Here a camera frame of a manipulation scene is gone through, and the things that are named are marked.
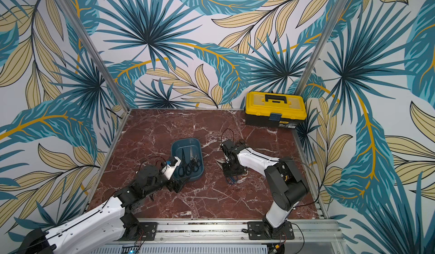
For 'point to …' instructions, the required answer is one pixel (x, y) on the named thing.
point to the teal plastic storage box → (190, 152)
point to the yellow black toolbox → (279, 109)
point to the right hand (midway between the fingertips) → (229, 173)
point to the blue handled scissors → (230, 180)
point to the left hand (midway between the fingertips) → (182, 172)
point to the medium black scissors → (196, 163)
